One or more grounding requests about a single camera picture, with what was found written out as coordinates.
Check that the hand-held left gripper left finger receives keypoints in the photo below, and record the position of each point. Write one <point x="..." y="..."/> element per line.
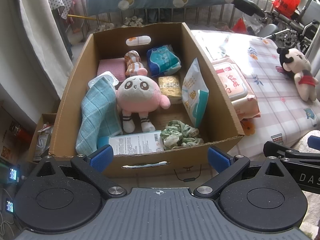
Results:
<point x="101" y="156"/>

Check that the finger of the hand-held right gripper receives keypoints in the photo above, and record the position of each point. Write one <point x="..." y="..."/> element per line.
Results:
<point x="315" y="143"/>
<point x="295" y="155"/>

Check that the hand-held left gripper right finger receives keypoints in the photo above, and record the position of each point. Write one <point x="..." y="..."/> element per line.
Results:
<point x="218" y="158"/>

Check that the white blue box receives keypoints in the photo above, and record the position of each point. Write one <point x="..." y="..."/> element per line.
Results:
<point x="137" y="142"/>

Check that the brown cardboard box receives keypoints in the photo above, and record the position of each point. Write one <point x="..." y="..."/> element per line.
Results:
<point x="220" y="120"/>

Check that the green floral scrunchie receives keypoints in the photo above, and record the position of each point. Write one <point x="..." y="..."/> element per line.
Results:
<point x="180" y="135"/>

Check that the light blue towel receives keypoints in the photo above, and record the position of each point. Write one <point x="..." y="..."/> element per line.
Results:
<point x="97" y="110"/>

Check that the white teal pouch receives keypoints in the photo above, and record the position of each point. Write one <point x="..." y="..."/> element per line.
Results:
<point x="193" y="92"/>

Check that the pink round plush doll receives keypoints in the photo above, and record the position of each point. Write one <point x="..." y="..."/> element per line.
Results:
<point x="140" y="92"/>

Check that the clear plastic blister pack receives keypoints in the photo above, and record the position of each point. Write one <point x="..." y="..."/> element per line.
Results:
<point x="105" y="78"/>

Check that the gold tissue pack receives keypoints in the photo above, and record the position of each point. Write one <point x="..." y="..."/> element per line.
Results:
<point x="170" y="86"/>

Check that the pink sponge cloth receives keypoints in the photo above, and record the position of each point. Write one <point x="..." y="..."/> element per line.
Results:
<point x="110" y="67"/>

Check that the orange striped towel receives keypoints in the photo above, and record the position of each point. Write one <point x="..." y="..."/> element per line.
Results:
<point x="132" y="62"/>

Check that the blue tissue pack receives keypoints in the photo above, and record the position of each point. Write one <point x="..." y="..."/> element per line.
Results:
<point x="162" y="58"/>

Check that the small cardboard box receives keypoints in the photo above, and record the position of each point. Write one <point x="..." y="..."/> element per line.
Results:
<point x="46" y="117"/>

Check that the pink wet wipes pack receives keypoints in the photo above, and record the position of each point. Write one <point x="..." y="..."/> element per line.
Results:
<point x="232" y="85"/>

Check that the red shirt plush doll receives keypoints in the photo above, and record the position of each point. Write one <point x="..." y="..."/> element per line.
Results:
<point x="300" y="67"/>

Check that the small lit screen device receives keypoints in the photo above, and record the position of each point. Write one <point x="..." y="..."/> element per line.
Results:
<point x="13" y="174"/>
<point x="10" y="206"/>

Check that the wheelchair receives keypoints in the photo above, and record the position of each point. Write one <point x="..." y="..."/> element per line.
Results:
<point x="300" y="25"/>

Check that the dark hanging trousers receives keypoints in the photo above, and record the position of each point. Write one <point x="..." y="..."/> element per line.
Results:
<point x="65" y="35"/>

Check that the white curtain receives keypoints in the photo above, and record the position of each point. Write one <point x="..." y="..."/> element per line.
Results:
<point x="40" y="42"/>

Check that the red paper packet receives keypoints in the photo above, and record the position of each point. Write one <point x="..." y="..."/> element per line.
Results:
<point x="239" y="25"/>

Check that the black and white sneaker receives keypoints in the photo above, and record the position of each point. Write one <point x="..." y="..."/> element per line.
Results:
<point x="128" y="22"/>
<point x="138" y="21"/>

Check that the yellow stick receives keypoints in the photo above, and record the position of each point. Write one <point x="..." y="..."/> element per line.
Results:
<point x="85" y="18"/>

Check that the metal balcony railing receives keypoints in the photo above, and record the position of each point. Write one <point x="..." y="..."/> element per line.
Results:
<point x="209" y="15"/>

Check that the red plastic bag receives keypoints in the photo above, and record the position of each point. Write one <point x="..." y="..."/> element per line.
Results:
<point x="286" y="1"/>

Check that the polka dot cloth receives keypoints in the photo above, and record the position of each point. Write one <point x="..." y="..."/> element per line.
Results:
<point x="58" y="0"/>

